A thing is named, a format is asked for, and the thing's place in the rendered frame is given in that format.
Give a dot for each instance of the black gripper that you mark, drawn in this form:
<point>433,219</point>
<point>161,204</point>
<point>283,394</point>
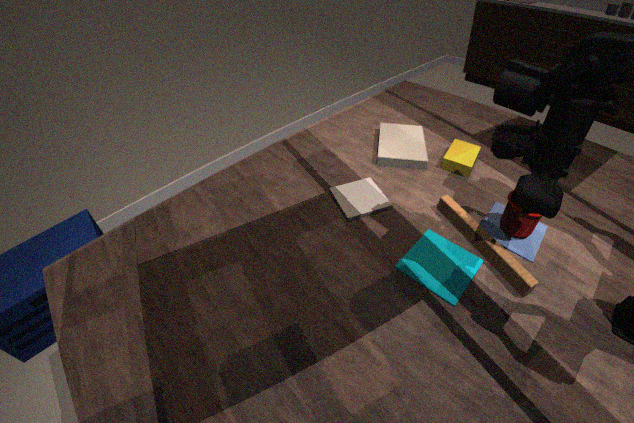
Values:
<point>540,192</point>

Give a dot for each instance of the tan wooden bar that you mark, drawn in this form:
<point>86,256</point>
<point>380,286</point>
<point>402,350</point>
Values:
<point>518,277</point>

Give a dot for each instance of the beige flat square block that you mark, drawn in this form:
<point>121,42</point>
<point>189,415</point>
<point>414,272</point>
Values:
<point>401,146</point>

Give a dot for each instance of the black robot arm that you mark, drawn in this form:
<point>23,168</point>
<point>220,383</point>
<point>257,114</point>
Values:
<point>600,59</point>

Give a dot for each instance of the beige flat square pad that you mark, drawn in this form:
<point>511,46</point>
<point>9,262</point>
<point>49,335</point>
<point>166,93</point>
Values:
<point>359,198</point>

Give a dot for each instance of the yellow block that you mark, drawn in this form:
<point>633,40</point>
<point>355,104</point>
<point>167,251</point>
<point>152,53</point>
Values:
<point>460,157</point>

